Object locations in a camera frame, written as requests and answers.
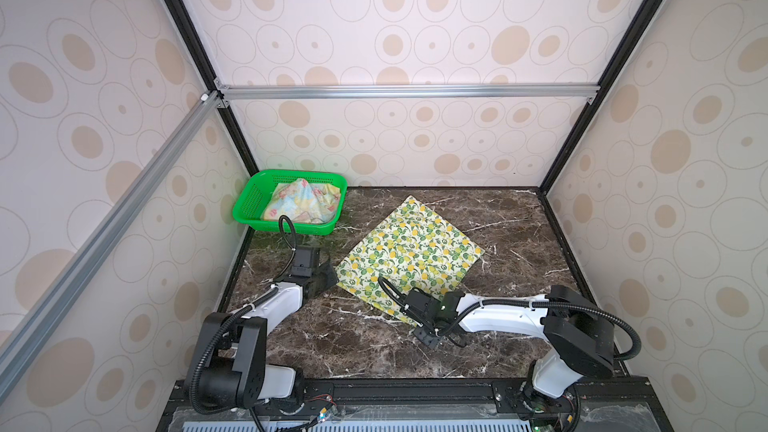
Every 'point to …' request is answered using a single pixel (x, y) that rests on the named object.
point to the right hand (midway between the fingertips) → (426, 329)
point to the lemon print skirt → (413, 249)
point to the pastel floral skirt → (308, 202)
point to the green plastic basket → (255, 185)
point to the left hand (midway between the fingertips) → (341, 268)
